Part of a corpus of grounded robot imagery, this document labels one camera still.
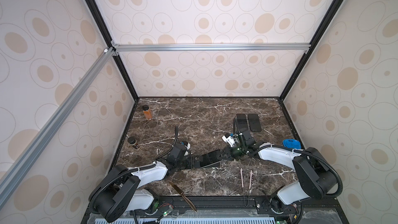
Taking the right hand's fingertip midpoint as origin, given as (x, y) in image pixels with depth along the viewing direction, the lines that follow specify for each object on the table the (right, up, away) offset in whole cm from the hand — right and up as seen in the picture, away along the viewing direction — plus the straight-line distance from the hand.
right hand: (219, 157), depth 83 cm
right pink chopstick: (+17, -9, -1) cm, 19 cm away
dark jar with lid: (-48, +8, +2) cm, 48 cm away
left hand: (-10, -3, +2) cm, 11 cm away
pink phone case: (+18, +18, +20) cm, 32 cm away
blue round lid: (+41, +7, +2) cm, 41 cm away
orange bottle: (-46, +25, +20) cm, 55 cm away
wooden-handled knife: (-19, -17, -6) cm, 26 cm away
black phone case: (-2, -3, -1) cm, 4 cm away
